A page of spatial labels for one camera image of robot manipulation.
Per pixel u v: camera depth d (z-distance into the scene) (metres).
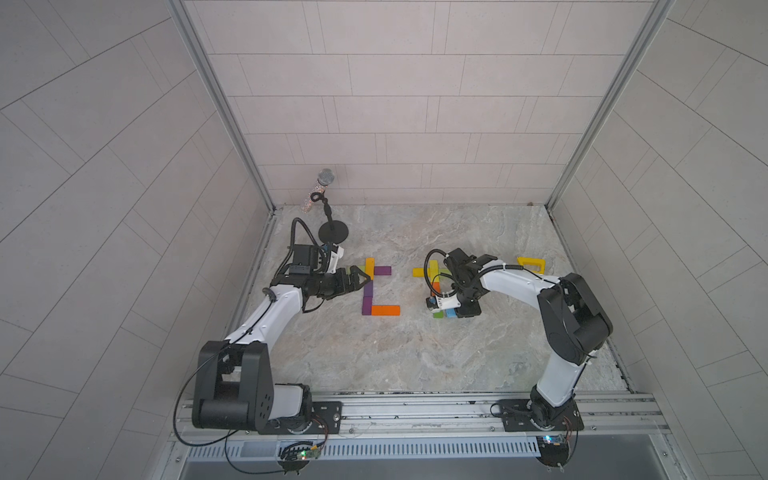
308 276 0.67
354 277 0.74
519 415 0.71
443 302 0.80
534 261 1.01
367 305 0.90
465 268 0.69
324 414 0.72
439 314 0.87
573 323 0.48
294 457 0.65
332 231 1.07
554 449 0.69
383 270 0.99
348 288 0.73
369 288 0.94
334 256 0.78
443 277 0.82
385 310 0.89
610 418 0.72
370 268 0.99
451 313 0.83
